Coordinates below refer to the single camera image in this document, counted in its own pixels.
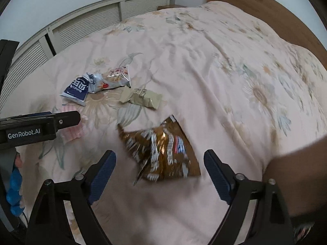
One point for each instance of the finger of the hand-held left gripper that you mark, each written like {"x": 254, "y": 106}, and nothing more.
{"x": 38, "y": 114}
{"x": 69, "y": 118}

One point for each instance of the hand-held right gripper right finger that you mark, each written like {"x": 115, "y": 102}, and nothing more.
{"x": 218, "y": 176}

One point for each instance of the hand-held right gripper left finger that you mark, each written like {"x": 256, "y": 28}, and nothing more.
{"x": 102, "y": 176}

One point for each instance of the pink striped snack packet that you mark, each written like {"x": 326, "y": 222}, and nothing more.
{"x": 74, "y": 132}

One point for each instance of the brown snack packet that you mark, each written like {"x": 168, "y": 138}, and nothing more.
{"x": 158, "y": 155}

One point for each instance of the brown and black cylindrical canister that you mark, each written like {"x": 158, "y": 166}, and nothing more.
{"x": 299, "y": 178}

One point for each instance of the person's left hand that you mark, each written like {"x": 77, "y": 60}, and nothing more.
{"x": 14, "y": 191}

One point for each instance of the clear silver snack packet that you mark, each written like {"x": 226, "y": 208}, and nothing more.
{"x": 115, "y": 79}

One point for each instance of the beige snack packet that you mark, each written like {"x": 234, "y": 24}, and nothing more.
{"x": 143, "y": 98}

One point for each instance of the white louvered radiator cover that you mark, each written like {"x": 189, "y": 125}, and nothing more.
{"x": 89, "y": 20}

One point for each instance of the wooden headboard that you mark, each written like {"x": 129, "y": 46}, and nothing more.
{"x": 255, "y": 0}

